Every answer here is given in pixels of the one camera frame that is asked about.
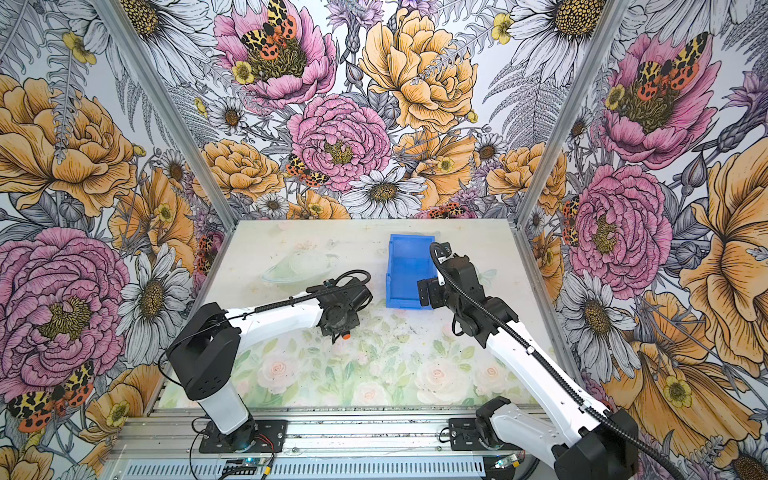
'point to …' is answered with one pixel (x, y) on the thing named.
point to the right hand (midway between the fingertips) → (439, 287)
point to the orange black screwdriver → (346, 336)
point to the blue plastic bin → (412, 259)
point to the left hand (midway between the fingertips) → (343, 328)
